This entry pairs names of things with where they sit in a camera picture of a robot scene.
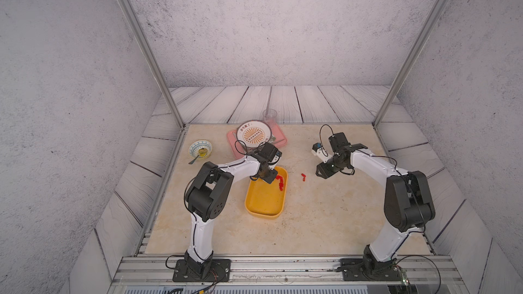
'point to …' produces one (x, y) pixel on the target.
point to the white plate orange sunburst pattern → (252, 133)
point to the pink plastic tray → (277, 139)
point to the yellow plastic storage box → (263, 200)
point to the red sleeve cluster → (281, 184)
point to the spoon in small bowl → (202, 152)
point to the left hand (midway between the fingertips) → (272, 175)
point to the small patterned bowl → (201, 148)
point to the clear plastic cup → (270, 116)
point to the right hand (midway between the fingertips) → (323, 170)
